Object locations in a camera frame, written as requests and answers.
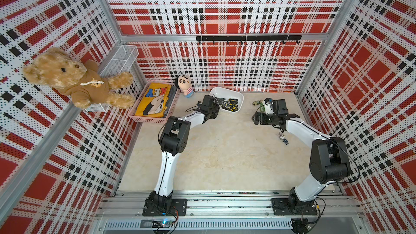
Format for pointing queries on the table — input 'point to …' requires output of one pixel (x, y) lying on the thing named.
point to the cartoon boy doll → (184, 83)
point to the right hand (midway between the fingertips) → (261, 117)
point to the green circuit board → (164, 223)
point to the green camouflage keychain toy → (255, 103)
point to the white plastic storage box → (222, 92)
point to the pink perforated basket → (174, 92)
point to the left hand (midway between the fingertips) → (222, 104)
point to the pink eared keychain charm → (281, 136)
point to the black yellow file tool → (231, 104)
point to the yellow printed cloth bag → (155, 102)
